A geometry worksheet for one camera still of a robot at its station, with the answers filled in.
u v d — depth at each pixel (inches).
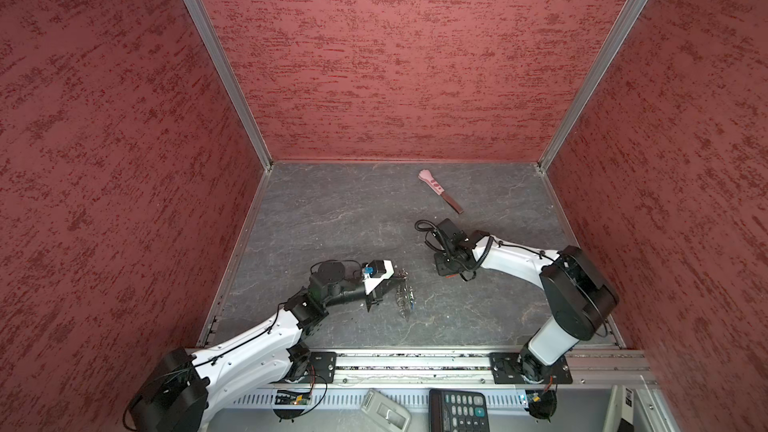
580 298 19.2
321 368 29.2
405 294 28.0
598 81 37.0
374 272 23.7
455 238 28.5
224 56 35.1
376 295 25.5
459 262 26.2
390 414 26.5
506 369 29.2
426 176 44.8
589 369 29.8
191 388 16.0
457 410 26.3
